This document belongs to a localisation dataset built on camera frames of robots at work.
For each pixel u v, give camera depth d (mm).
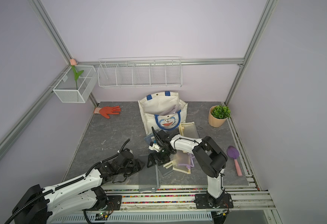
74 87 891
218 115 964
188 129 999
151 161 754
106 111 1154
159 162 865
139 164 754
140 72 990
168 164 849
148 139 964
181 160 868
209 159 488
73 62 893
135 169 724
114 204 732
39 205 399
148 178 801
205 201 740
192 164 865
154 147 826
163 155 771
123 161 632
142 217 1577
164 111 992
